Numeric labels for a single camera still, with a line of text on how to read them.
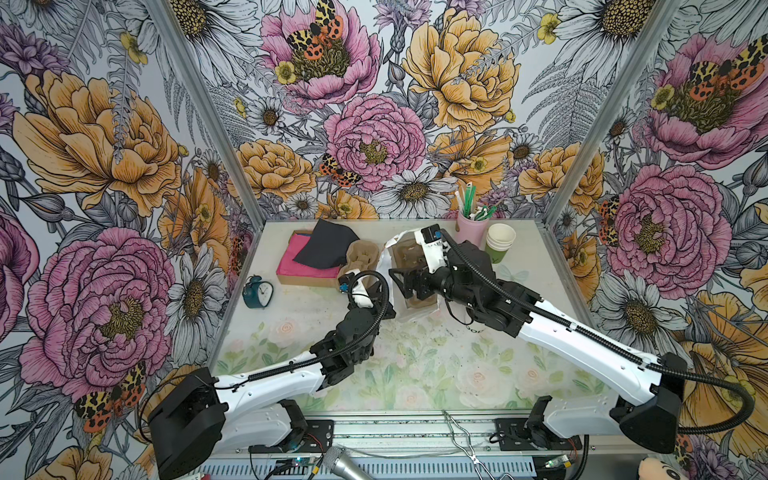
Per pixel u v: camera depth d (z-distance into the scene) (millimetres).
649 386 398
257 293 932
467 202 1052
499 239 997
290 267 1031
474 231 1074
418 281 596
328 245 1107
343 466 677
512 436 738
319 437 739
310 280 1013
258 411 488
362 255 1080
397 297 632
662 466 645
